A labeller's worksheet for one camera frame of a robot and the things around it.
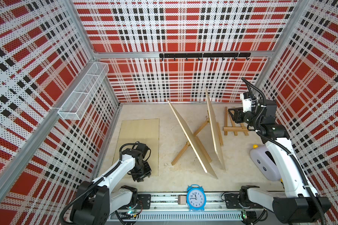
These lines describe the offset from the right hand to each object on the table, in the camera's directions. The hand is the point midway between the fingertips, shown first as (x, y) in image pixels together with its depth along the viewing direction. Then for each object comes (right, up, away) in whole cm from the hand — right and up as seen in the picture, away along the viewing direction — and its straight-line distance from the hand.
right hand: (234, 109), depth 73 cm
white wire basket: (-98, +4, +20) cm, 100 cm away
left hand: (-46, -39, +8) cm, 61 cm away
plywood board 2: (-13, -33, +8) cm, 36 cm away
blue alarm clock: (-20, -47, 0) cm, 51 cm away
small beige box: (-28, -48, 0) cm, 55 cm away
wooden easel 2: (-15, -12, +18) cm, 27 cm away
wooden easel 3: (+1, -14, +31) cm, 34 cm away
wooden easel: (+10, -11, +32) cm, 35 cm away
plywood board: (-54, -15, +32) cm, 65 cm away
